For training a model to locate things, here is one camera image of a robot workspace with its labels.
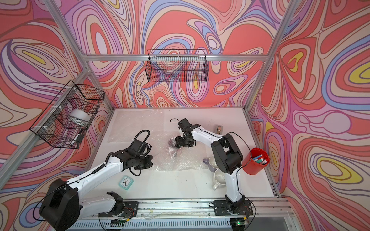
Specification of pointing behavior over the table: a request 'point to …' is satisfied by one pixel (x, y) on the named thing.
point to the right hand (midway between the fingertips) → (182, 148)
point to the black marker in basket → (80, 137)
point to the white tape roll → (79, 116)
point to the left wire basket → (61, 124)
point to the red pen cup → (256, 161)
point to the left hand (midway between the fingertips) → (155, 164)
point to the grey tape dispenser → (218, 129)
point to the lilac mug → (211, 162)
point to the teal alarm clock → (126, 182)
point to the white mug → (219, 178)
